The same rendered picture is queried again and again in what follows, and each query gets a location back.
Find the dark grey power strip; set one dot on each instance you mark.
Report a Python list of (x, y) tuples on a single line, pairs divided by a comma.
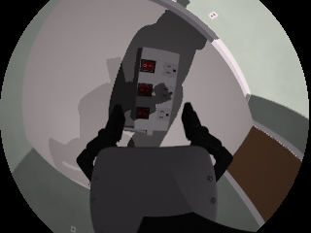
[(155, 90)]

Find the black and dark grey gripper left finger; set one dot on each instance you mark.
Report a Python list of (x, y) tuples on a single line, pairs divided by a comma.
[(107, 137)]

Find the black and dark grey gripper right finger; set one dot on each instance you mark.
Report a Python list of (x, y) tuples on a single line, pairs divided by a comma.
[(200, 136)]

